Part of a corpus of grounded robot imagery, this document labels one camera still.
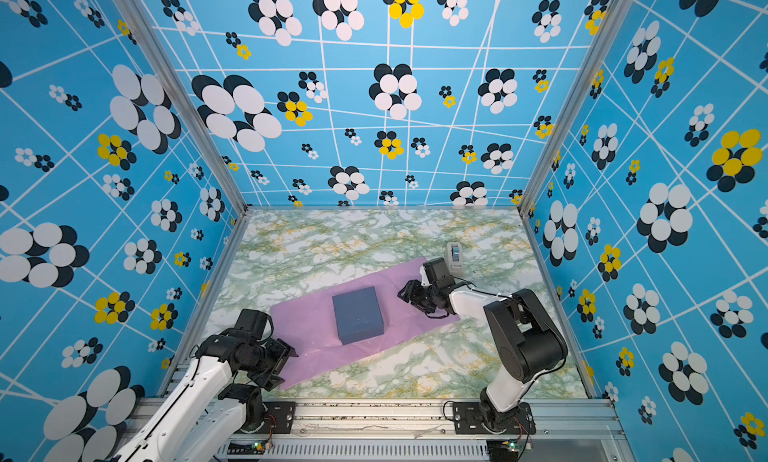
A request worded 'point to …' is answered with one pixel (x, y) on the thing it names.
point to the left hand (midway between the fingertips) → (297, 360)
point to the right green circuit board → (511, 445)
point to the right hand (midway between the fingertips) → (405, 297)
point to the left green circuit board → (246, 447)
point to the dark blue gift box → (358, 315)
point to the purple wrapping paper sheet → (309, 322)
